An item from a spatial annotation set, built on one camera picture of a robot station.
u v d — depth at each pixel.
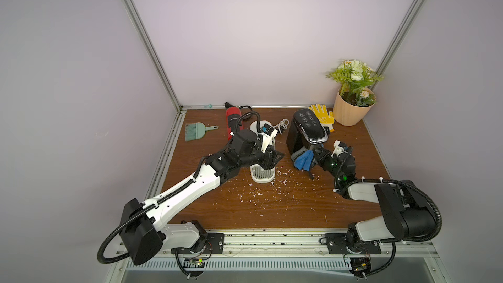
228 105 1.22
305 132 0.79
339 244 0.73
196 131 1.10
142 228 0.38
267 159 0.62
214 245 0.73
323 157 0.79
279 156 0.64
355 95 1.03
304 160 0.88
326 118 1.14
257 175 0.90
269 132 0.62
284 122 1.10
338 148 0.83
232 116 0.91
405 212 0.44
